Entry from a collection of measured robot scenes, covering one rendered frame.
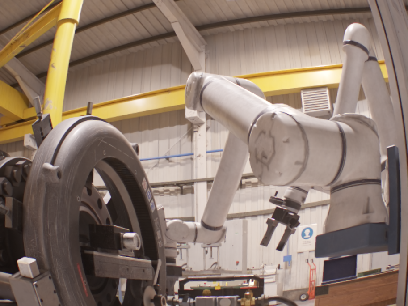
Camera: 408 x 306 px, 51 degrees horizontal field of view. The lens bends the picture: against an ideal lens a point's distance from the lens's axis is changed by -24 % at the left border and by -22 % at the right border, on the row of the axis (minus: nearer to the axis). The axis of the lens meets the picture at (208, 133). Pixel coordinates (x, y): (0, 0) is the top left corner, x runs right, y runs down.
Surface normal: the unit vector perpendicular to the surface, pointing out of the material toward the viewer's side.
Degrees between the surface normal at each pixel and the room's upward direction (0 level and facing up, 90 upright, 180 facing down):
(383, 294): 90
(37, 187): 73
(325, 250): 90
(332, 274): 78
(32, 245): 96
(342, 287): 90
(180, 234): 98
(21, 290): 112
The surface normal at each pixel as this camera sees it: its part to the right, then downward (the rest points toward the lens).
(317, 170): 0.24, 0.54
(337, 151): 0.33, -0.01
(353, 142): 0.34, -0.36
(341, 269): -0.26, -0.50
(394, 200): -0.68, -0.22
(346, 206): -0.55, -0.58
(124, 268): 0.96, -0.10
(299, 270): -0.37, -0.29
